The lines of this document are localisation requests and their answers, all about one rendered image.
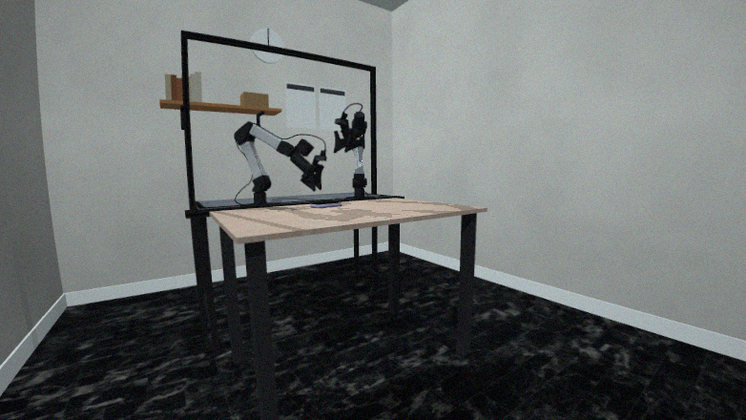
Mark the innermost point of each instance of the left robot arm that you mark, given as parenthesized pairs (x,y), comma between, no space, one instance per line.
(359,182)

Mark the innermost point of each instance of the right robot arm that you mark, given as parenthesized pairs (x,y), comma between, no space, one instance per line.
(249,131)

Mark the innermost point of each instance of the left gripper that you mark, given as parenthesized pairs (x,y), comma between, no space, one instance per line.
(350,135)

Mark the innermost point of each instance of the black metal crossbar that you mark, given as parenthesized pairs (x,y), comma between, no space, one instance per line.
(190,214)

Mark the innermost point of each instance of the black horizontal frame beam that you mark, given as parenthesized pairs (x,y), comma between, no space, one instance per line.
(266,48)

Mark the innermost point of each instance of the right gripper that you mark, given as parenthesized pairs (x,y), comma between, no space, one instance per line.
(309,179)

